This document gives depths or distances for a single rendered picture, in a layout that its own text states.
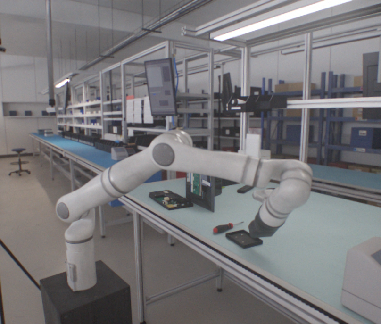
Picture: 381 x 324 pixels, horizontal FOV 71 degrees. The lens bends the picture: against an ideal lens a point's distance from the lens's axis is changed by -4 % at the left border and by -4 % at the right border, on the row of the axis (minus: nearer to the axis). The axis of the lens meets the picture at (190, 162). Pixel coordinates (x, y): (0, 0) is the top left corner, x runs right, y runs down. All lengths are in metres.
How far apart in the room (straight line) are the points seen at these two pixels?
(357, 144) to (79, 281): 4.34
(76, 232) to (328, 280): 0.77
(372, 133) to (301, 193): 4.11
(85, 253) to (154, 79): 1.94
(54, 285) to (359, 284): 0.93
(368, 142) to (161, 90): 3.22
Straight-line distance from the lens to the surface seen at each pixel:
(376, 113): 2.85
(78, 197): 0.91
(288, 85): 5.51
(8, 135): 12.28
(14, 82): 12.36
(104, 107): 4.99
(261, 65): 6.61
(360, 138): 4.78
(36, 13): 6.50
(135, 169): 0.78
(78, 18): 6.65
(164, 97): 2.63
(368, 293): 0.72
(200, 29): 1.76
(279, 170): 0.69
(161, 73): 2.62
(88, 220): 1.01
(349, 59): 5.51
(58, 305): 1.03
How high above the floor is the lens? 1.42
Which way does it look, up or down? 9 degrees down
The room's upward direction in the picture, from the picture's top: straight up
